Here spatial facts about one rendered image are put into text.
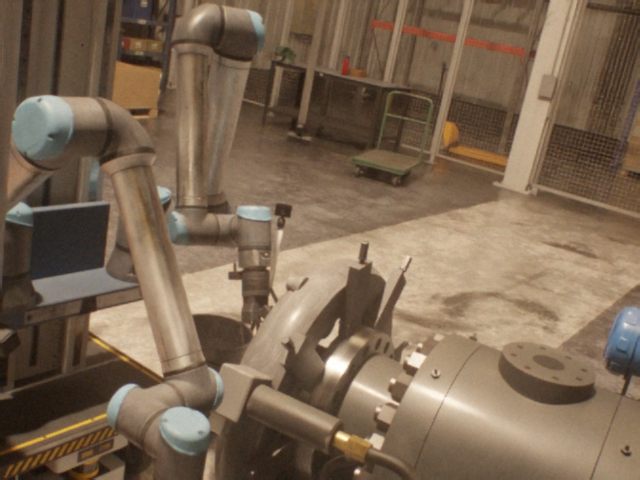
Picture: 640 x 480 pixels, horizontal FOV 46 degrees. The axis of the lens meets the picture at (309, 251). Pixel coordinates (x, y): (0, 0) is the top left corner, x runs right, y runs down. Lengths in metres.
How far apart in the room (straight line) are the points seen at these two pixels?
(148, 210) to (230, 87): 0.77
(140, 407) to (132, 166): 0.47
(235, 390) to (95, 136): 0.59
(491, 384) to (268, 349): 0.50
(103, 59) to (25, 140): 0.84
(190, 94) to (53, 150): 0.70
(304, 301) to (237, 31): 0.81
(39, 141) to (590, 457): 1.23
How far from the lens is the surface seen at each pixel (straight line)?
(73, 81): 2.31
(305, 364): 1.72
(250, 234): 1.98
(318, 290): 1.79
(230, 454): 1.77
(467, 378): 1.73
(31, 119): 1.50
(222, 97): 2.23
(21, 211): 2.04
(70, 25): 2.28
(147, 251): 1.53
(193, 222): 2.04
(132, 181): 1.55
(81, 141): 1.50
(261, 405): 1.60
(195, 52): 2.12
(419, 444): 1.67
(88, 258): 2.40
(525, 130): 9.27
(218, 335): 3.05
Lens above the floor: 1.57
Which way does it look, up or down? 17 degrees down
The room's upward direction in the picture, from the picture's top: 11 degrees clockwise
